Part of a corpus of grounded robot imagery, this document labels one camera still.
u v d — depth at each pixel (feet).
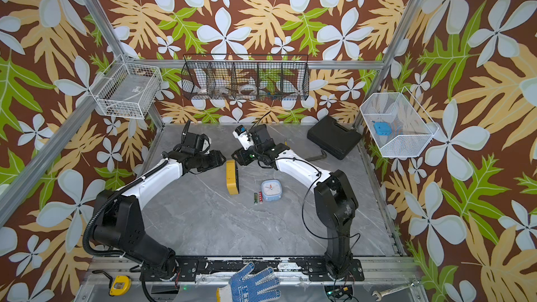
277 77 3.19
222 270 2.46
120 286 2.30
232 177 2.91
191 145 2.27
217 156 2.62
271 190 2.99
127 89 2.81
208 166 2.59
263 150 2.25
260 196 2.99
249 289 2.31
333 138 3.61
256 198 2.99
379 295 2.27
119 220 1.45
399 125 2.73
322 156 3.52
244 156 2.51
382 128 2.76
